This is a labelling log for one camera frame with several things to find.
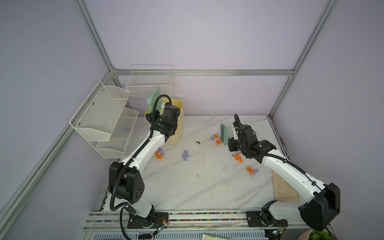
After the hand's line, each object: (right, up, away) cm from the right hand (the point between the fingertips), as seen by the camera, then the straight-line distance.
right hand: (229, 139), depth 81 cm
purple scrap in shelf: (-63, +5, +12) cm, 65 cm away
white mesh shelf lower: (-59, -3, -6) cm, 60 cm away
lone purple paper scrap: (-25, -11, +14) cm, 31 cm away
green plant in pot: (+32, -39, -18) cm, 54 cm away
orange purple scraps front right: (+17, -20, +8) cm, 27 cm away
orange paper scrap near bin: (-42, -12, +15) cm, 46 cm away
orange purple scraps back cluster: (-4, -3, +23) cm, 23 cm away
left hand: (-45, +13, -5) cm, 47 cm away
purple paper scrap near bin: (-42, -9, +17) cm, 46 cm away
